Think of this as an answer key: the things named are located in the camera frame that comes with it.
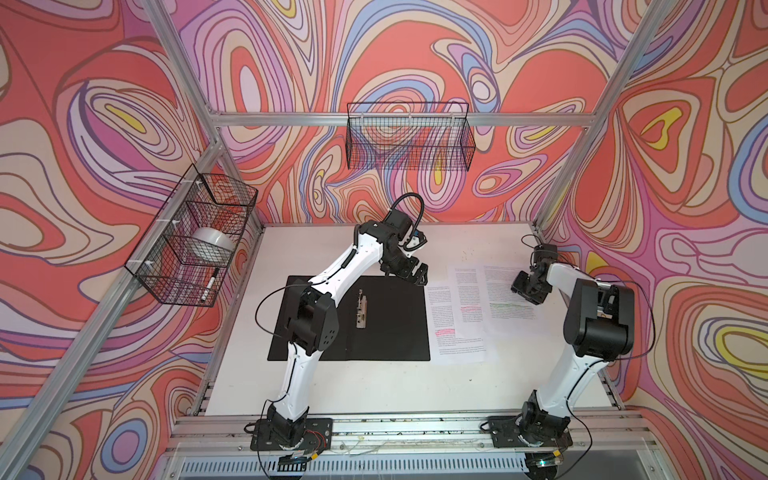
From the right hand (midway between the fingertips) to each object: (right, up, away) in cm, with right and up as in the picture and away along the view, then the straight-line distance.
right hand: (520, 296), depth 99 cm
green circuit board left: (-68, -37, -27) cm, 82 cm away
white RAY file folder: (-47, -6, -6) cm, 48 cm away
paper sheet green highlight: (-6, -5, -2) cm, 8 cm away
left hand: (-36, +8, -11) cm, 39 cm away
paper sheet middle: (-18, -1, -1) cm, 18 cm away
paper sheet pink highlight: (-28, -14, -11) cm, 33 cm away
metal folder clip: (-53, -4, -5) cm, 53 cm away
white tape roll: (-88, +17, -27) cm, 94 cm away
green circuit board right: (-8, -36, -28) cm, 47 cm away
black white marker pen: (-89, +7, -27) cm, 93 cm away
